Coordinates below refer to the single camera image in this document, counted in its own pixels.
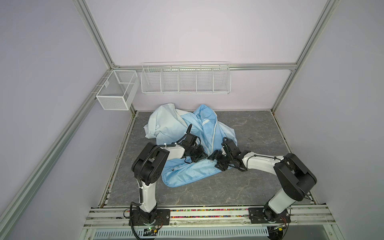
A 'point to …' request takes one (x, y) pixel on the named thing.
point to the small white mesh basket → (118, 90)
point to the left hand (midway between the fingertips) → (209, 157)
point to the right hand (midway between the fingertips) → (210, 162)
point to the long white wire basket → (185, 79)
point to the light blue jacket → (169, 126)
